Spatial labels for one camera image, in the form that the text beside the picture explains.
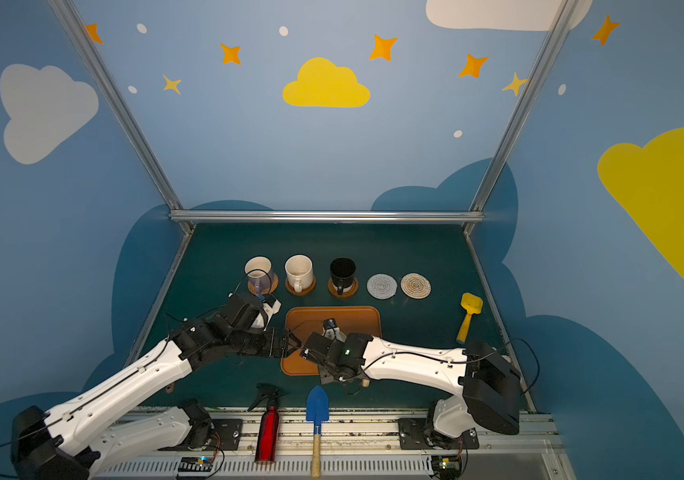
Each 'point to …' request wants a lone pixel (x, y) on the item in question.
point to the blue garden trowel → (317, 410)
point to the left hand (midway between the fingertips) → (288, 341)
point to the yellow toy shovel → (473, 306)
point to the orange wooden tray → (302, 320)
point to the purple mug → (260, 274)
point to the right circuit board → (445, 467)
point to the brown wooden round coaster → (303, 291)
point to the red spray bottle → (268, 429)
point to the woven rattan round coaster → (272, 288)
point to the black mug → (342, 272)
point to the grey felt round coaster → (382, 286)
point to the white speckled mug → (299, 271)
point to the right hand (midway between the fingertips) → (331, 365)
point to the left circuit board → (195, 464)
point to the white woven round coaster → (415, 285)
